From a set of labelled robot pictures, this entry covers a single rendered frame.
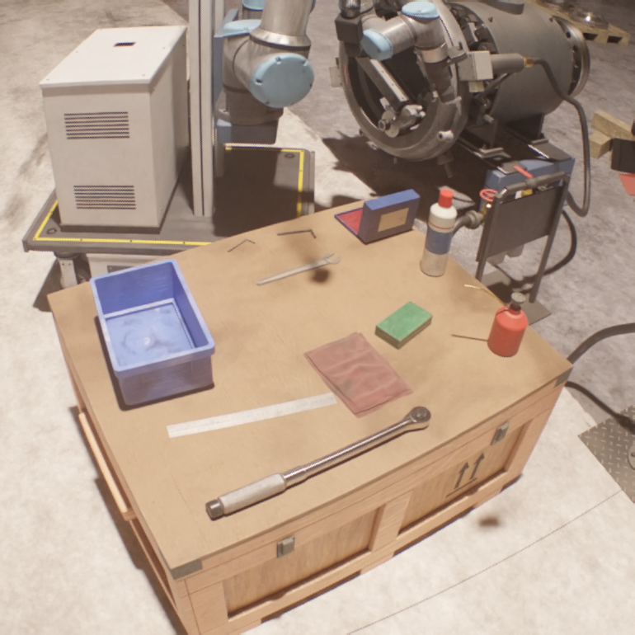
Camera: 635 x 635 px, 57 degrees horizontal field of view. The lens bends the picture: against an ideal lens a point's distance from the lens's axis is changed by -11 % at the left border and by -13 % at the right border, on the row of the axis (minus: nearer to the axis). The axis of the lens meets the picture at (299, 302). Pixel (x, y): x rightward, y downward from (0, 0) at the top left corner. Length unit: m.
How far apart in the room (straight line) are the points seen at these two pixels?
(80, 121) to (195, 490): 1.14
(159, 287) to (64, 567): 0.75
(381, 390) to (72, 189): 1.16
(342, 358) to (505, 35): 1.72
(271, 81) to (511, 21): 1.52
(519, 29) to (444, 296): 1.53
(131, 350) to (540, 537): 1.15
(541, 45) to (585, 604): 2.17
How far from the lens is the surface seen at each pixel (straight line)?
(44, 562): 1.69
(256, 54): 1.53
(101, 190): 1.98
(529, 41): 2.81
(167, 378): 1.26
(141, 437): 1.25
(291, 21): 1.51
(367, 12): 1.77
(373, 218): 1.66
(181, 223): 2.05
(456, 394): 1.36
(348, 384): 1.31
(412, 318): 1.46
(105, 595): 1.61
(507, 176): 2.74
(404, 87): 2.61
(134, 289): 1.46
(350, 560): 1.49
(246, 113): 1.73
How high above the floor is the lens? 1.44
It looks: 40 degrees down
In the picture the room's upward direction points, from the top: 3 degrees clockwise
